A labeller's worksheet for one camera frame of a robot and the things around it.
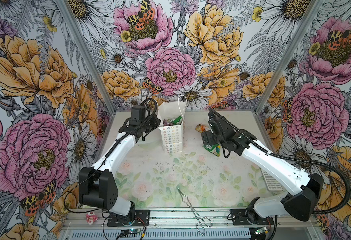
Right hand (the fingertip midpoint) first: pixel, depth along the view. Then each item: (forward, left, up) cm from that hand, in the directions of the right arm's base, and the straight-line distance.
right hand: (213, 136), depth 78 cm
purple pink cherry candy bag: (+15, +25, -5) cm, 29 cm away
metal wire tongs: (-33, +7, -24) cm, 42 cm away
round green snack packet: (+21, +19, -11) cm, 30 cm away
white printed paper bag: (+5, +21, -4) cm, 22 cm away
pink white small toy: (-31, +60, -19) cm, 70 cm away
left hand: (+10, +27, -1) cm, 29 cm away
